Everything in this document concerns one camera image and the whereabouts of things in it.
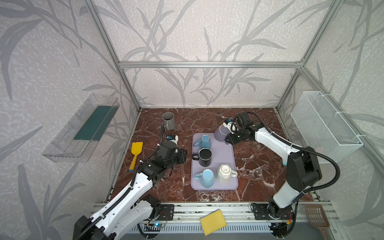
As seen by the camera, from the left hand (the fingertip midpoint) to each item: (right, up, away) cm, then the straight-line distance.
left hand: (188, 148), depth 78 cm
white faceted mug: (+19, -13, -3) cm, 23 cm away
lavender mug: (+18, +7, +7) cm, 21 cm away
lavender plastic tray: (+20, -6, +13) cm, 25 cm away
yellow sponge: (+13, -33, -9) cm, 37 cm away
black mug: (+9, -6, +4) cm, 12 cm away
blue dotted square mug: (+9, +1, +13) cm, 16 cm away
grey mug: (-15, +14, +22) cm, 30 cm away
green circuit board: (-15, -37, -7) cm, 41 cm away
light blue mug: (+10, -15, -3) cm, 18 cm away
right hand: (+23, +6, +12) cm, 27 cm away
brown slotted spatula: (+64, -33, -6) cm, 72 cm away
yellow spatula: (-36, -4, +18) cm, 40 cm away
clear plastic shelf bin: (-47, +5, -15) cm, 49 cm away
